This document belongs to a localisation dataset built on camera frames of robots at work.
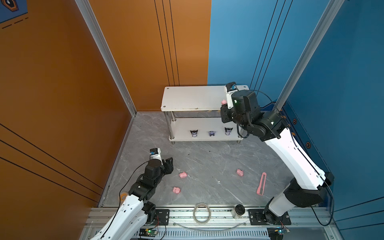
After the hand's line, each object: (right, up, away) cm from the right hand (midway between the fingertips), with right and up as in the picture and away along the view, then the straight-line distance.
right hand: (221, 106), depth 65 cm
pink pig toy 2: (+14, -36, +22) cm, 44 cm away
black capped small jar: (+9, -49, +5) cm, 50 cm away
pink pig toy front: (-22, -44, +15) cm, 51 cm away
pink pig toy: (-19, -37, +20) cm, 46 cm away
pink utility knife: (+24, -44, +16) cm, 53 cm away
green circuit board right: (+29, -58, +4) cm, 65 cm away
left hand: (-26, -27, +17) cm, 41 cm away
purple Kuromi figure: (-1, -14, +30) cm, 33 cm away
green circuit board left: (-33, -60, +5) cm, 69 cm away
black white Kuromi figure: (-13, -14, +29) cm, 34 cm away
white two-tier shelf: (-14, +1, +54) cm, 55 cm away
